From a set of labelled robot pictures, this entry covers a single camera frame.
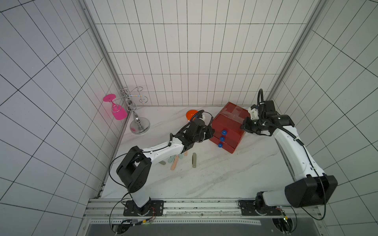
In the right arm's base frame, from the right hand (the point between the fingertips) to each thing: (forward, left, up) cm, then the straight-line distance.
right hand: (240, 123), depth 79 cm
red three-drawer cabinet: (-3, +8, +2) cm, 9 cm away
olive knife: (-13, +25, -23) cm, 36 cm away
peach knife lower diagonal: (-15, +38, -23) cm, 47 cm away
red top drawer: (-2, +7, -3) cm, 8 cm away
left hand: (-3, +14, -5) cm, 16 cm away
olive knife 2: (-15, +45, -23) cm, 53 cm away
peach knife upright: (-9, +31, -22) cm, 39 cm away
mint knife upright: (-10, +34, -23) cm, 42 cm away
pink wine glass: (+12, +78, -8) cm, 80 cm away
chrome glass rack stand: (+11, +67, -21) cm, 71 cm away
